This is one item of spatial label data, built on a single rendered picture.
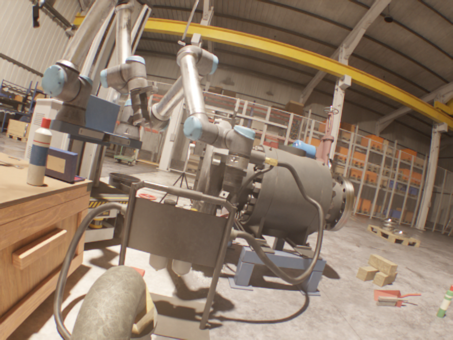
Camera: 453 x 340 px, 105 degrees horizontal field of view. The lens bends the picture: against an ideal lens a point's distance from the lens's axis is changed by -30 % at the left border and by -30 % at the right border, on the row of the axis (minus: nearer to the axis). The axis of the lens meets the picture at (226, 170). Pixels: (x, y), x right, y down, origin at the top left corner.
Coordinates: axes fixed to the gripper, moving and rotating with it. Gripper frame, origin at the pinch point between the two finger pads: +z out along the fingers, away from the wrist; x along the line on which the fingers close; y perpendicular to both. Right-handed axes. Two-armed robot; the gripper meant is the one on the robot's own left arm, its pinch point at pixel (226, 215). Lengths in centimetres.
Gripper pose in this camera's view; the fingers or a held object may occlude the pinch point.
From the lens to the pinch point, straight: 104.3
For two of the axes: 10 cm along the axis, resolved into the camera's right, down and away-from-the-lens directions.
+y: -3.6, -0.7, -9.3
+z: -2.4, 9.7, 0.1
